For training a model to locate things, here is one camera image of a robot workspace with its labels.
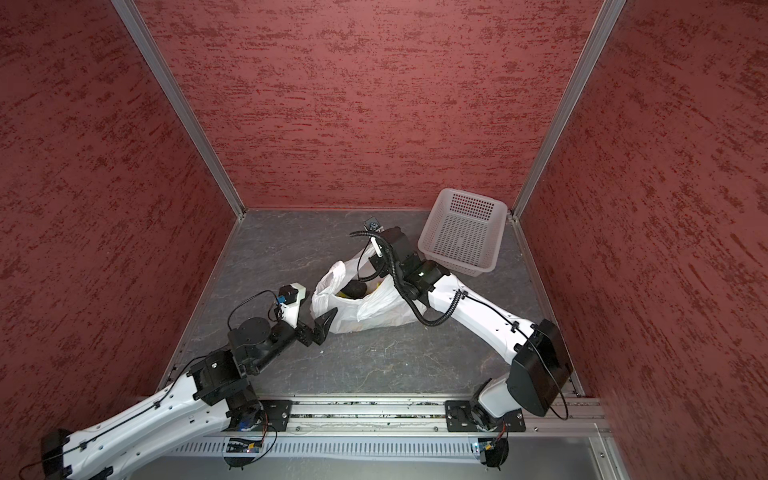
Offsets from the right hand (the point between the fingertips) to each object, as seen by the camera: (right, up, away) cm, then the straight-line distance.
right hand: (382, 249), depth 80 cm
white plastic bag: (0, -14, -7) cm, 16 cm away
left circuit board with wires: (-36, -49, -7) cm, 61 cm away
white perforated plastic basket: (+31, +5, +33) cm, 46 cm away
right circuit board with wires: (+28, -49, -10) cm, 57 cm away
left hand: (-15, -14, -8) cm, 22 cm away
